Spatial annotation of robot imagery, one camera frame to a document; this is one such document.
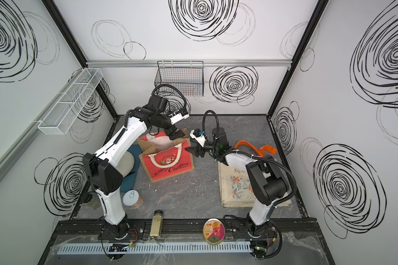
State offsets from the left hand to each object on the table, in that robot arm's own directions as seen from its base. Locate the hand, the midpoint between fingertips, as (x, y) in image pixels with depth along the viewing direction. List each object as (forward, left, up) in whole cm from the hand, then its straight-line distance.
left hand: (179, 125), depth 84 cm
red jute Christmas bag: (-13, +8, -10) cm, 18 cm away
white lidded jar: (-31, +21, -20) cm, 42 cm away
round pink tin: (-43, -18, -20) cm, 51 cm away
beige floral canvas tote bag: (-24, -30, -21) cm, 44 cm away
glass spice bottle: (-41, +7, -20) cm, 46 cm away
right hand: (-7, -5, -7) cm, 11 cm away
